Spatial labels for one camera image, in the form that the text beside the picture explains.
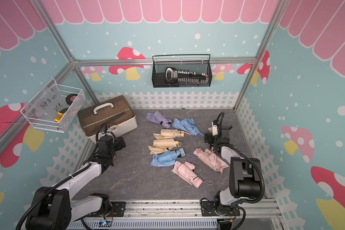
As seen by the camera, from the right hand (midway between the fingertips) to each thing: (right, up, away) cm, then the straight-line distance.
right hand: (212, 132), depth 95 cm
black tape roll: (-83, +21, -15) cm, 87 cm away
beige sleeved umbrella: (-29, -1, +5) cm, 30 cm away
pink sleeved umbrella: (-18, -22, -12) cm, 31 cm away
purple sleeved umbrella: (-39, +11, +14) cm, 42 cm away
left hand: (-62, -5, -7) cm, 62 cm away
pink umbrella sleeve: (-1, -16, -10) cm, 18 cm away
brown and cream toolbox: (-62, +14, -6) cm, 64 cm away
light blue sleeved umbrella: (-29, -16, -6) cm, 33 cm away
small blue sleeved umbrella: (-15, +5, +10) cm, 19 cm away
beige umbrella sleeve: (+2, +2, +10) cm, 11 cm away
